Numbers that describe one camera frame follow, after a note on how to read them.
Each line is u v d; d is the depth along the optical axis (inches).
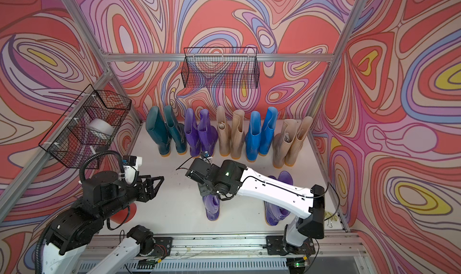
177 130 34.8
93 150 29.0
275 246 29.0
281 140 35.5
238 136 32.3
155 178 22.3
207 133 32.5
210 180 18.5
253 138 32.0
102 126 29.4
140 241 25.0
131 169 19.7
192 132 34.5
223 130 32.1
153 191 21.7
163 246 28.6
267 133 33.2
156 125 32.6
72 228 15.0
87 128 29.5
